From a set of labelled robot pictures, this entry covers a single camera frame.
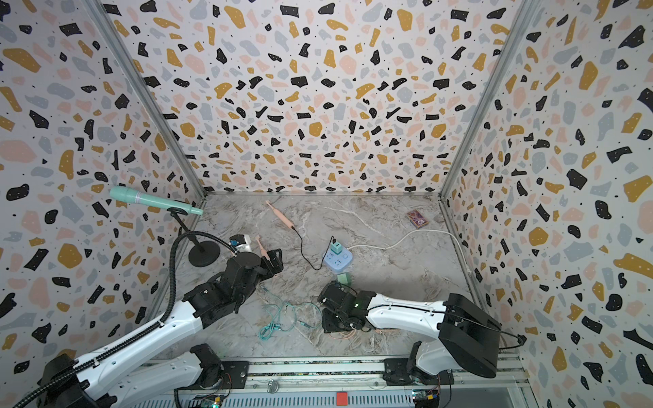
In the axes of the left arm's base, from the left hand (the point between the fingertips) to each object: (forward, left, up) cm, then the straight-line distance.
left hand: (277, 255), depth 78 cm
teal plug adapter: (+11, -18, -13) cm, 24 cm away
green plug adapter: (+1, -21, -18) cm, 27 cm away
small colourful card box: (+30, -53, -19) cm, 64 cm away
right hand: (-16, -15, -16) cm, 28 cm away
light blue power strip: (+7, -19, -17) cm, 26 cm away
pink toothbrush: (-3, +2, +8) cm, 9 cm away
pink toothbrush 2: (+28, +4, -18) cm, 33 cm away
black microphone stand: (+11, +33, -16) cm, 38 cm away
